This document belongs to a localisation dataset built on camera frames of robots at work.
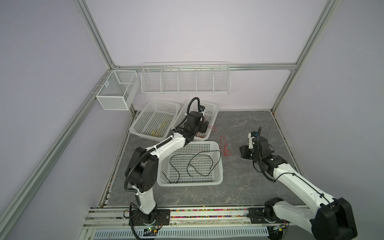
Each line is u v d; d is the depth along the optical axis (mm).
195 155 936
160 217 738
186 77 981
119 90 1019
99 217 755
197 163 918
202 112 752
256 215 732
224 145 999
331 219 403
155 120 1154
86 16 713
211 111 1157
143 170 475
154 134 1078
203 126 803
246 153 752
